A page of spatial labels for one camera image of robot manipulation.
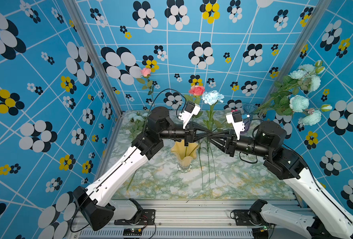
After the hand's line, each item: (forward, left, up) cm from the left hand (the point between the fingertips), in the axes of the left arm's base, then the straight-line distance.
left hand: (212, 132), depth 53 cm
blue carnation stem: (+19, -1, -42) cm, 46 cm away
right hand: (0, 0, -2) cm, 2 cm away
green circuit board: (-26, +35, -47) cm, 64 cm away
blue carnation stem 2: (+8, -6, -44) cm, 45 cm away
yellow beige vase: (+9, +9, -34) cm, 36 cm away
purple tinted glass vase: (+38, -33, -26) cm, 57 cm away
